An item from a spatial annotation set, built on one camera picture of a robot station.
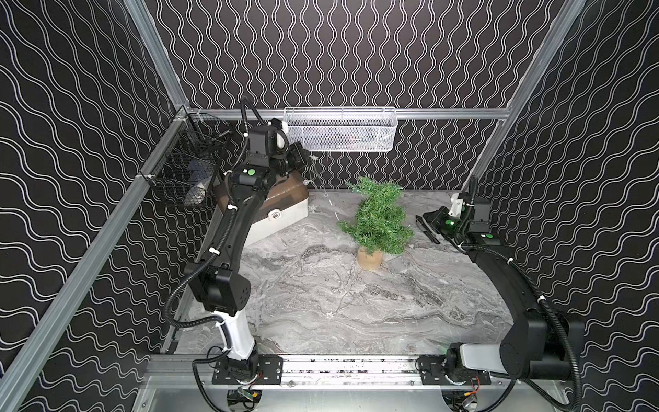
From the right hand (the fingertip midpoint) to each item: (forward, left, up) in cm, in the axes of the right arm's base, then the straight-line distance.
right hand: (425, 212), depth 84 cm
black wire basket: (+16, +83, +5) cm, 85 cm away
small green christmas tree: (-9, +16, +5) cm, 19 cm away
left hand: (+8, +37, +20) cm, 43 cm away
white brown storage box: (+11, +49, -9) cm, 51 cm away
